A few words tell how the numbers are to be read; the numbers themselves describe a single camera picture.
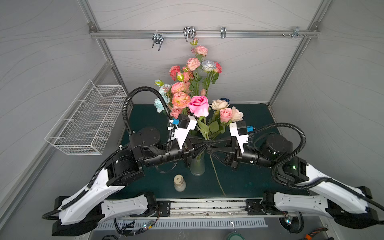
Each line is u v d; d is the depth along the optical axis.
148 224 0.69
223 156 0.43
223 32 0.79
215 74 0.87
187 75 0.78
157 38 0.80
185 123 0.38
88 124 0.69
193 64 0.74
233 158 0.43
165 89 0.60
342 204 0.41
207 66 0.75
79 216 0.39
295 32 0.77
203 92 0.88
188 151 0.38
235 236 0.58
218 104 0.64
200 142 0.43
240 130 0.40
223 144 0.48
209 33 0.78
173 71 0.81
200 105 0.35
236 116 0.60
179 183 0.72
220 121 0.60
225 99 1.19
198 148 0.45
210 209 0.75
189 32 0.77
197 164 0.78
